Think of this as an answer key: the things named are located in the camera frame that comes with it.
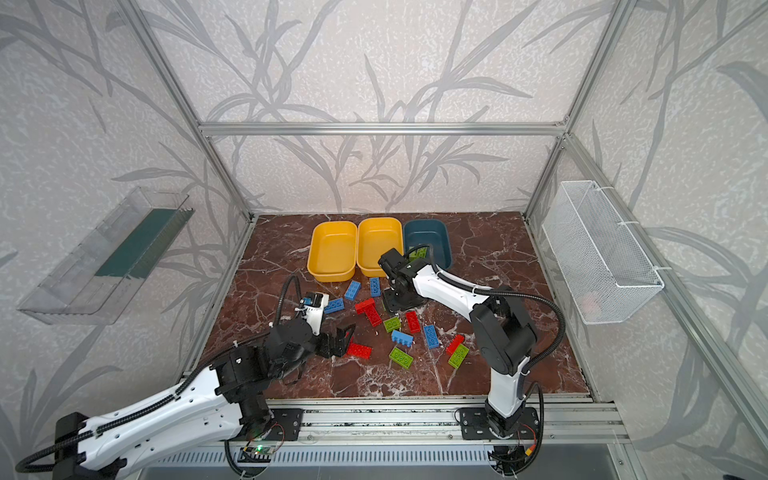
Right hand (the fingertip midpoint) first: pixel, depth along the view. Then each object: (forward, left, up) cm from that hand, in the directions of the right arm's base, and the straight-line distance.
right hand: (396, 296), depth 90 cm
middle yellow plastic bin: (+27, +8, -5) cm, 29 cm away
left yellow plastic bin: (+21, +24, -6) cm, 32 cm away
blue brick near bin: (+7, +7, -5) cm, 11 cm away
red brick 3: (-12, -18, -5) cm, 22 cm away
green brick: (-17, -18, -5) cm, 25 cm away
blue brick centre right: (-11, -10, -4) cm, 15 cm away
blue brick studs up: (+5, +15, -4) cm, 16 cm away
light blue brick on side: (-11, -2, -4) cm, 12 cm away
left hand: (-12, +12, +11) cm, 21 cm away
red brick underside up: (-4, +7, -5) cm, 9 cm away
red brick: (-1, +12, -5) cm, 13 cm away
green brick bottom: (-16, -2, -7) cm, 18 cm away
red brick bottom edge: (-15, +11, -5) cm, 19 cm away
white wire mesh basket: (-9, -44, +29) cm, 54 cm away
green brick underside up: (-7, +1, -5) cm, 9 cm away
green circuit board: (-38, +33, -5) cm, 51 cm away
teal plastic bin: (+29, -10, -4) cm, 31 cm away
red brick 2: (-6, -5, -6) cm, 10 cm away
